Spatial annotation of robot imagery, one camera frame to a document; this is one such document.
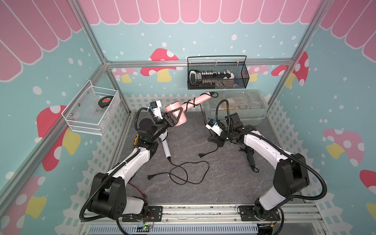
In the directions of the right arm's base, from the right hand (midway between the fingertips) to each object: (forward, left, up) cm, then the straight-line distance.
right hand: (209, 139), depth 85 cm
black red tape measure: (+12, +57, +19) cm, 61 cm away
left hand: (+4, +15, +19) cm, 24 cm away
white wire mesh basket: (+9, +64, +17) cm, 67 cm away
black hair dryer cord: (+1, -22, -14) cm, 26 cm away
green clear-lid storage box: (+28, -31, +1) cm, 42 cm away
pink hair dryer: (0, +15, +19) cm, 24 cm away
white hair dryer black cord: (-16, +35, -15) cm, 41 cm away
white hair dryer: (+10, +30, -11) cm, 34 cm away
